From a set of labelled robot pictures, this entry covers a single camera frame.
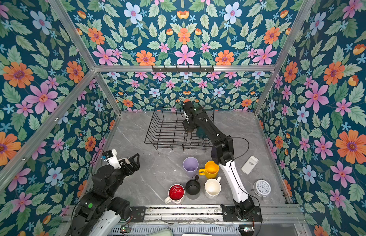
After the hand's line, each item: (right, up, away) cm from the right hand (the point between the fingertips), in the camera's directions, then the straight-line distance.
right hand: (190, 125), depth 99 cm
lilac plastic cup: (+1, -23, -13) cm, 27 cm away
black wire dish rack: (-17, -5, +8) cm, 20 cm away
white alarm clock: (+39, -34, -20) cm, 56 cm away
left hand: (-27, -14, -29) cm, 42 cm away
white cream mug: (+13, -35, -18) cm, 41 cm away
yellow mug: (+13, -27, -12) cm, 32 cm away
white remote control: (+37, -25, -8) cm, 46 cm away
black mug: (+2, -35, -17) cm, 39 cm away
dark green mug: (+7, -5, -3) cm, 9 cm away
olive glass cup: (-1, -1, -11) cm, 11 cm away
